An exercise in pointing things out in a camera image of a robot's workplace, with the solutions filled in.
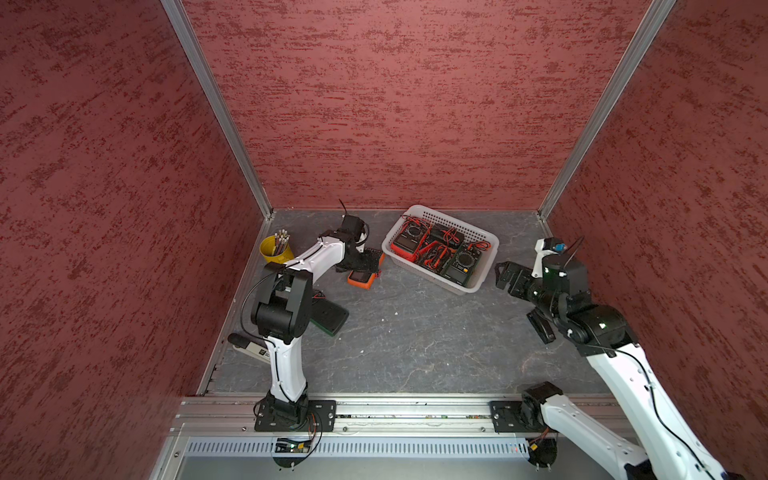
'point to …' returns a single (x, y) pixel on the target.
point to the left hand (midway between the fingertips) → (363, 271)
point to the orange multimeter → (363, 278)
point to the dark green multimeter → (327, 314)
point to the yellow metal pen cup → (267, 246)
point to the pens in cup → (281, 241)
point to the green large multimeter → (461, 265)
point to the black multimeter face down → (446, 235)
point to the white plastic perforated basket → (429, 215)
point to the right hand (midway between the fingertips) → (509, 277)
